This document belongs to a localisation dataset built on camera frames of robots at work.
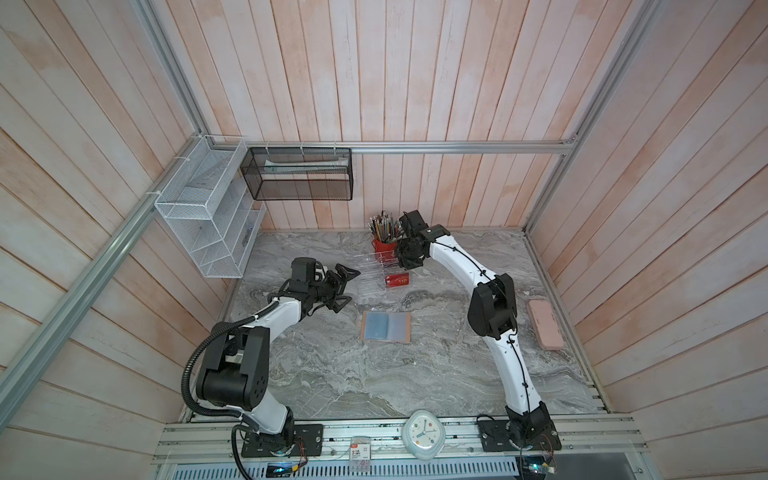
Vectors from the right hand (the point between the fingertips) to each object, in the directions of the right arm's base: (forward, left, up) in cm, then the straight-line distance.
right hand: (390, 254), depth 101 cm
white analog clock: (-53, -9, -6) cm, 54 cm away
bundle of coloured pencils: (+7, +2, +5) cm, 9 cm away
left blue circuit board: (-61, +26, -9) cm, 67 cm away
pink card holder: (-23, -3, -9) cm, 25 cm away
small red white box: (-57, +7, -7) cm, 58 cm away
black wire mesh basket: (+26, +34, +14) cm, 45 cm away
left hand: (-16, +10, +3) cm, 19 cm away
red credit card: (-6, -3, -6) cm, 9 cm away
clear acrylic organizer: (-1, +7, -9) cm, 11 cm away
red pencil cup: (+3, +2, -2) cm, 4 cm away
